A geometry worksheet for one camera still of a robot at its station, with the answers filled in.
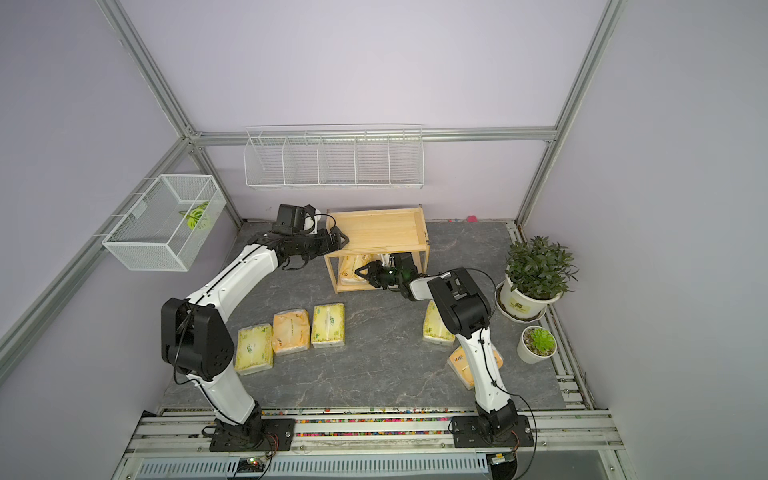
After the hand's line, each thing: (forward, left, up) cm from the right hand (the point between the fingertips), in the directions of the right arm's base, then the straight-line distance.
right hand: (356, 271), depth 98 cm
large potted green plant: (-12, -52, +15) cm, 55 cm away
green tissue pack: (-18, +7, -2) cm, 20 cm away
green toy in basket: (+2, +42, +24) cm, 49 cm away
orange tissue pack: (-20, +18, -1) cm, 27 cm away
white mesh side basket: (+2, +51, +21) cm, 55 cm away
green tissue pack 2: (-19, -25, -2) cm, 31 cm away
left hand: (0, +4, +14) cm, 14 cm away
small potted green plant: (-27, -51, +4) cm, 57 cm away
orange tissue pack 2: (+4, +3, -1) cm, 5 cm away
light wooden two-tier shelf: (+3, -7, +14) cm, 16 cm away
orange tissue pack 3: (-30, -31, -2) cm, 43 cm away
